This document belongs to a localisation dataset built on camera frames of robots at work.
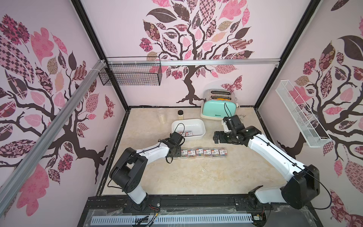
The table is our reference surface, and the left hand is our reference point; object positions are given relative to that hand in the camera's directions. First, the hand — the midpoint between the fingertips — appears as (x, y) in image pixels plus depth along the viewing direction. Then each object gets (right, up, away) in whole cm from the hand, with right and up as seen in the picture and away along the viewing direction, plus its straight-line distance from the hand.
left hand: (174, 154), depth 92 cm
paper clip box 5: (+28, +1, 0) cm, 28 cm away
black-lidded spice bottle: (+4, +27, +12) cm, 30 cm away
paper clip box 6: (+32, +1, -2) cm, 32 cm away
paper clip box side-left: (+11, +1, -2) cm, 12 cm away
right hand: (+29, +11, -10) cm, 32 cm away
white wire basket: (+68, +18, -27) cm, 76 cm away
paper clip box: (+10, +13, +8) cm, 18 cm away
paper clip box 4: (+22, +1, -1) cm, 22 cm away
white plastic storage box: (+11, +16, +15) cm, 25 cm away
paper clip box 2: (+6, +1, -1) cm, 7 cm away
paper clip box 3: (+17, +2, 0) cm, 17 cm away
